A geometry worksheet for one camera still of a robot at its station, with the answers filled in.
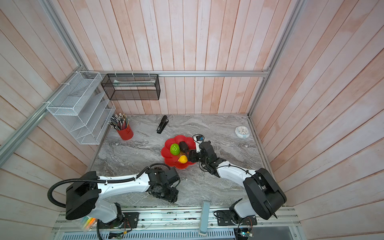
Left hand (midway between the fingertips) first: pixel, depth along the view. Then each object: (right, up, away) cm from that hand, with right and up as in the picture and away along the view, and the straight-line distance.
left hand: (170, 202), depth 77 cm
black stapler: (-9, +44, +37) cm, 58 cm away
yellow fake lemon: (+6, +19, +15) cm, 25 cm away
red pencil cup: (-33, +35, +24) cm, 54 cm away
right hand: (+10, +25, +12) cm, 30 cm away
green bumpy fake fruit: (+1, +26, +16) cm, 30 cm away
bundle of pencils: (-35, +43, +16) cm, 58 cm away
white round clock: (+49, +36, +30) cm, 68 cm away
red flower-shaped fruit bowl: (0, +18, +17) cm, 25 cm away
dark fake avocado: (+6, +27, +19) cm, 33 cm away
